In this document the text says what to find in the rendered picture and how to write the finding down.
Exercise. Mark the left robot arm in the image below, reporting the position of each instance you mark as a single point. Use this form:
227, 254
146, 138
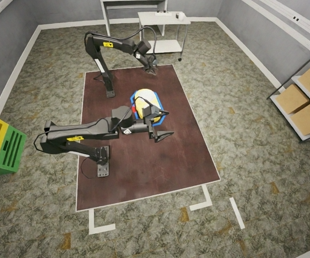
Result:
128, 46

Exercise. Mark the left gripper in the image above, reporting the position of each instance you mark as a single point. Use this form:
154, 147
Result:
147, 66

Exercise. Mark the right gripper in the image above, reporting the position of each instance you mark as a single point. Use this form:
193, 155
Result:
145, 125

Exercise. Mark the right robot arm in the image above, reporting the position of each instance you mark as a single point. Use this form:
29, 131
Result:
60, 139

